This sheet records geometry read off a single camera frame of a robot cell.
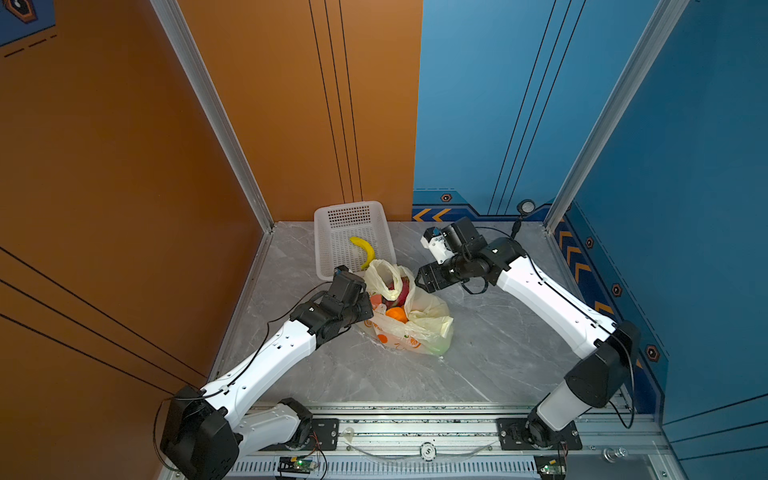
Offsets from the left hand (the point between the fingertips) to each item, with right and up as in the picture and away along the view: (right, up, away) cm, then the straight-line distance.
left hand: (371, 300), depth 82 cm
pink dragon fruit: (+9, +1, +2) cm, 9 cm away
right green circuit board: (+44, -38, -11) cm, 59 cm away
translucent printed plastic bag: (+15, -5, -10) cm, 18 cm away
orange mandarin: (+7, -4, +1) cm, 8 cm away
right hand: (+15, +7, -3) cm, 17 cm away
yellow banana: (-3, +14, +27) cm, 30 cm away
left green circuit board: (-17, -38, -11) cm, 43 cm away
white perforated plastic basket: (-17, +23, +35) cm, 45 cm away
